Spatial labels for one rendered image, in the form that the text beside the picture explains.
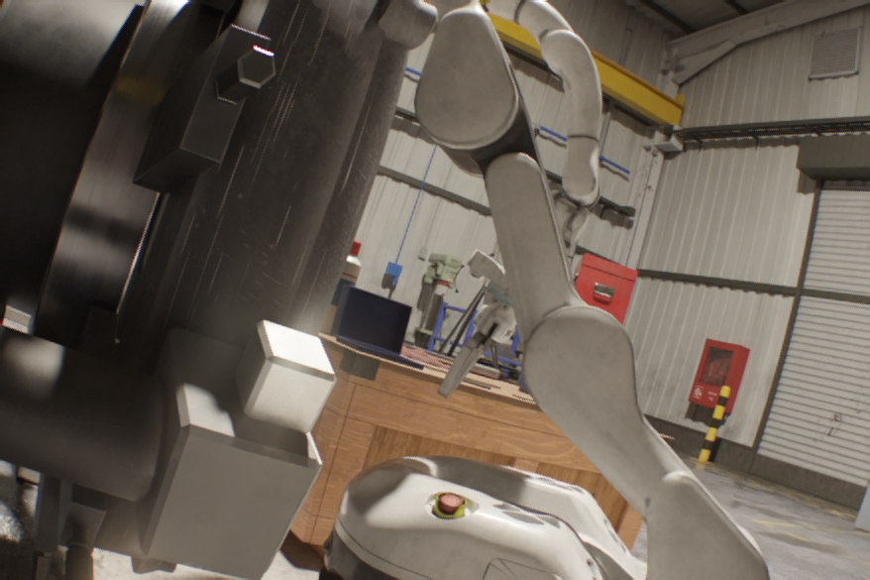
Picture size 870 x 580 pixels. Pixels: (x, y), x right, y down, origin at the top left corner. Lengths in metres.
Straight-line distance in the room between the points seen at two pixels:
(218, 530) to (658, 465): 0.76
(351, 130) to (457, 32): 0.77
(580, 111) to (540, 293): 0.45
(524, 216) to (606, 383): 0.27
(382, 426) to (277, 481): 1.29
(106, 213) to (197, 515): 0.27
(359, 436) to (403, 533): 0.70
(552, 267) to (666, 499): 0.37
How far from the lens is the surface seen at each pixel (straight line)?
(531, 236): 1.17
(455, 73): 1.22
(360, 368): 1.62
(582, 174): 1.45
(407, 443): 1.73
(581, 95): 1.50
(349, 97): 0.49
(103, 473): 0.42
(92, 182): 0.61
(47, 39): 0.70
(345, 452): 1.65
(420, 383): 1.69
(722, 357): 11.51
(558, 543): 0.97
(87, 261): 0.62
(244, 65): 0.38
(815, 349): 10.59
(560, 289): 1.16
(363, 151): 0.51
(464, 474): 1.36
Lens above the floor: 0.54
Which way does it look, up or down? 3 degrees up
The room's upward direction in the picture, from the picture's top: 18 degrees clockwise
